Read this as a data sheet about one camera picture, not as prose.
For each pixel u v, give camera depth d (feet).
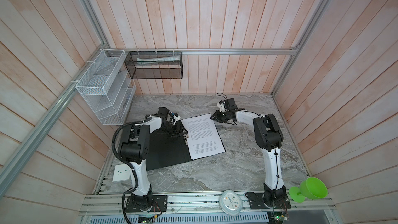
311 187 2.09
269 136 1.96
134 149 1.71
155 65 3.41
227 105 2.94
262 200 2.40
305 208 2.42
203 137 3.15
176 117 3.06
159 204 2.40
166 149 2.87
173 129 2.87
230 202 2.34
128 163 1.75
